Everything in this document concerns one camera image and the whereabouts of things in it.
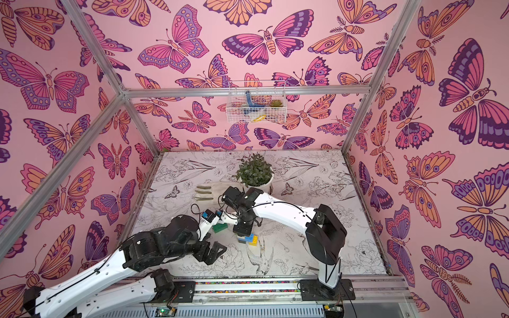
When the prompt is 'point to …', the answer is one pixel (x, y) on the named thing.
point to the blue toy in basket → (251, 106)
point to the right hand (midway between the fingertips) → (242, 226)
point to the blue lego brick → (248, 238)
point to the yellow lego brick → (255, 241)
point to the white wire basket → (256, 101)
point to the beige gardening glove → (203, 191)
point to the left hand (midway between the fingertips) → (219, 241)
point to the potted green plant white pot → (254, 172)
